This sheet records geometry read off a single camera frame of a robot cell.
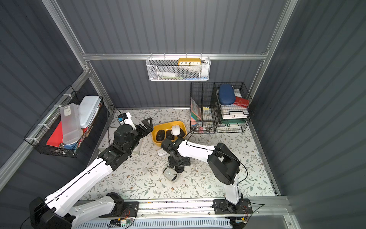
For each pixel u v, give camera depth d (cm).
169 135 99
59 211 39
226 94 99
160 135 99
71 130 66
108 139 96
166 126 105
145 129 66
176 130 99
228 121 99
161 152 92
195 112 106
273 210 74
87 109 75
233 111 91
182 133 99
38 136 61
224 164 49
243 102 95
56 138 68
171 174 82
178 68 89
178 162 75
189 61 87
